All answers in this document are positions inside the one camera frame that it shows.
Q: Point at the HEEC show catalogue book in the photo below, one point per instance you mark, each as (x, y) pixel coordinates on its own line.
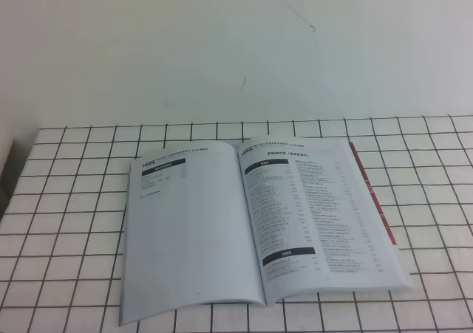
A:
(269, 219)

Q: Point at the white grid-patterned tablecloth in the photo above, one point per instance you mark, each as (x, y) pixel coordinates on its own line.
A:
(60, 235)

